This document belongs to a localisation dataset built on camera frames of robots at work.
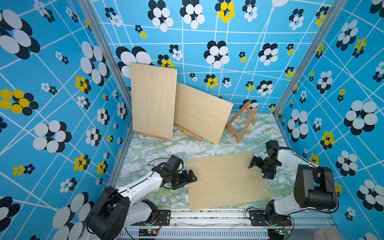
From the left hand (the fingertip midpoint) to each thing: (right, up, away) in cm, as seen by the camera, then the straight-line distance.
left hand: (193, 181), depth 82 cm
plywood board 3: (+19, -1, +4) cm, 19 cm away
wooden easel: (-35, +24, +22) cm, 48 cm away
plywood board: (-24, +52, +6) cm, 58 cm away
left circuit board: (-22, -21, -10) cm, 32 cm away
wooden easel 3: (+42, +35, +26) cm, 61 cm away
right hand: (+39, +4, +7) cm, 39 cm away
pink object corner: (+60, -17, -16) cm, 65 cm away
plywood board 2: (+4, +39, +11) cm, 41 cm away
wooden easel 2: (-8, +28, +22) cm, 36 cm away
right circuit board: (+39, -20, -13) cm, 46 cm away
